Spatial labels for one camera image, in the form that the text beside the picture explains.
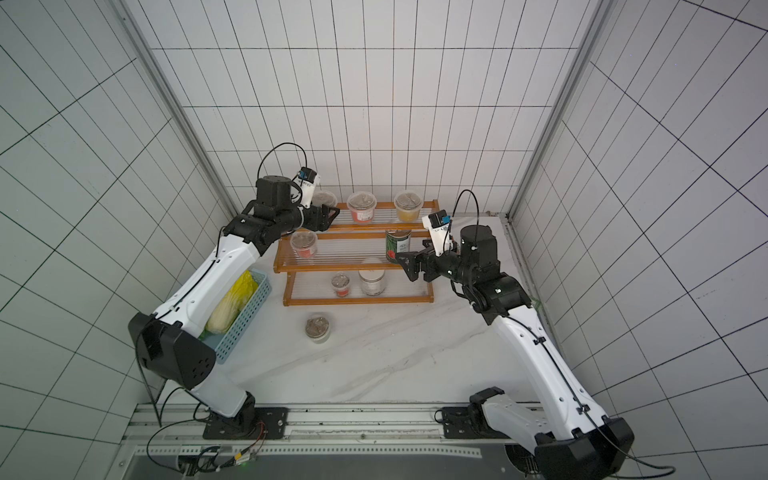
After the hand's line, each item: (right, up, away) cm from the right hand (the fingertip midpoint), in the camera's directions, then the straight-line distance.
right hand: (399, 250), depth 69 cm
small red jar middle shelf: (-27, +1, +16) cm, 32 cm away
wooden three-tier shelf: (-12, -4, +21) cm, 25 cm away
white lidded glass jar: (-7, -11, +21) cm, 25 cm away
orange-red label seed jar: (-19, +14, +9) cm, 25 cm away
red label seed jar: (-9, +11, +7) cm, 16 cm away
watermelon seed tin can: (0, +2, +10) cm, 10 cm away
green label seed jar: (-23, -23, +14) cm, 36 cm away
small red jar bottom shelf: (-17, -11, +23) cm, 31 cm away
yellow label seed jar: (+3, +12, +7) cm, 14 cm away
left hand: (-21, +10, +11) cm, 26 cm away
